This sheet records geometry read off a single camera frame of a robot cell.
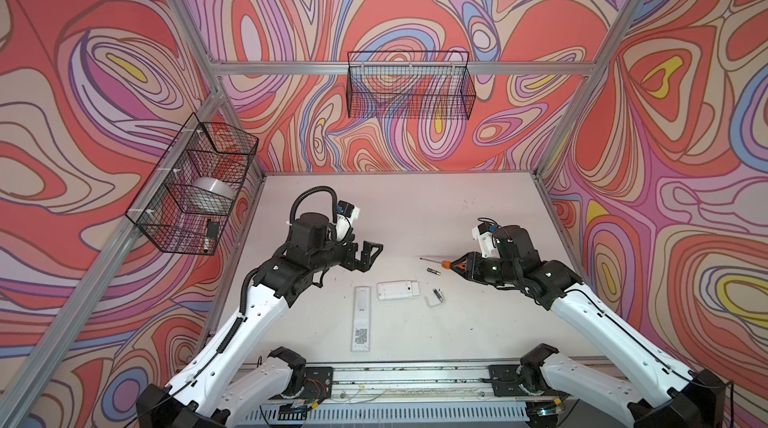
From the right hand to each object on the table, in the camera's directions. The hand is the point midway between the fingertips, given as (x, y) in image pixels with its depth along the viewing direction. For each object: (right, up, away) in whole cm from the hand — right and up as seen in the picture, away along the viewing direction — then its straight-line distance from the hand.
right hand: (456, 273), depth 76 cm
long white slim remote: (-25, -15, +8) cm, 31 cm away
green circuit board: (-42, -33, -4) cm, 53 cm away
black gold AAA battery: (-3, -4, +17) cm, 17 cm away
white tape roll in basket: (-61, +23, -2) cm, 65 cm away
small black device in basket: (-61, +12, -3) cm, 62 cm away
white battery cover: (-4, -11, +12) cm, 17 cm away
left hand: (-22, +9, -3) cm, 24 cm away
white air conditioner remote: (-15, -8, +13) cm, 22 cm away
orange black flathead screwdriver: (-3, +2, +2) cm, 4 cm away
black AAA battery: (-3, -10, +12) cm, 16 cm away
